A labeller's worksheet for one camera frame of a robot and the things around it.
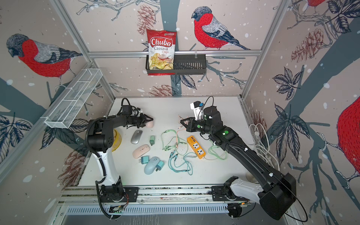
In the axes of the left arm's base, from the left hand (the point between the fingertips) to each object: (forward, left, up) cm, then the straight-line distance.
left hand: (153, 117), depth 100 cm
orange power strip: (-22, -31, -3) cm, 38 cm away
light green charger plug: (-17, -1, -3) cm, 17 cm away
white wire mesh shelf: (-11, +41, +25) cm, 49 cm away
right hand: (-19, -21, +23) cm, 37 cm away
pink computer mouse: (-5, +2, -2) cm, 6 cm away
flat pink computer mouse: (-24, +5, -4) cm, 25 cm away
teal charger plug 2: (-30, +1, -3) cm, 30 cm away
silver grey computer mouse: (-13, +11, -5) cm, 18 cm away
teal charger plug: (-34, -8, -2) cm, 35 cm away
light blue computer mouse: (-33, -3, -4) cm, 34 cm away
